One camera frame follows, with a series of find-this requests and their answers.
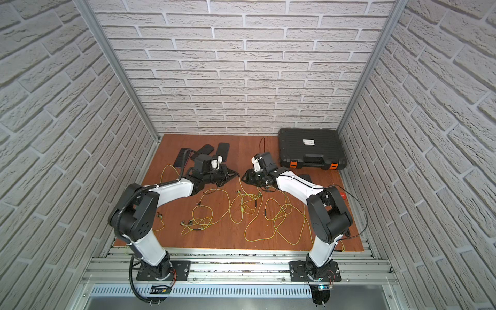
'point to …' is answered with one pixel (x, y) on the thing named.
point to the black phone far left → (178, 162)
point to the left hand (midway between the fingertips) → (241, 170)
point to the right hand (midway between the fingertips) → (246, 178)
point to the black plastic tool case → (321, 148)
